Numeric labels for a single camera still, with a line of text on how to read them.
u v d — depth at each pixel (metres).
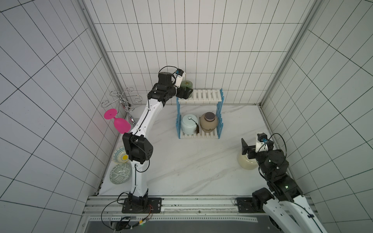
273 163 0.50
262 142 0.58
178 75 0.71
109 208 0.67
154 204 0.73
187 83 0.81
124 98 1.14
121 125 0.85
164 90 0.65
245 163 0.80
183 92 0.74
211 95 0.88
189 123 0.92
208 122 0.92
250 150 0.62
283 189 0.49
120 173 0.83
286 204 0.49
